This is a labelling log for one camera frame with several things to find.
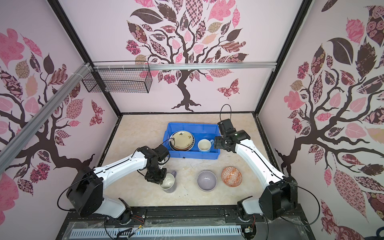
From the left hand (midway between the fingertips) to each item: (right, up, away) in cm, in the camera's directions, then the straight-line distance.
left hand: (160, 184), depth 78 cm
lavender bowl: (+25, -1, +7) cm, 26 cm away
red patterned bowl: (+40, +2, +7) cm, 41 cm away
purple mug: (+3, -1, +5) cm, 6 cm away
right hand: (+34, +23, +4) cm, 41 cm away
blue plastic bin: (+22, +28, +29) cm, 46 cm away
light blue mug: (+25, +19, +16) cm, 35 cm away
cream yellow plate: (+10, +22, +20) cm, 31 cm away
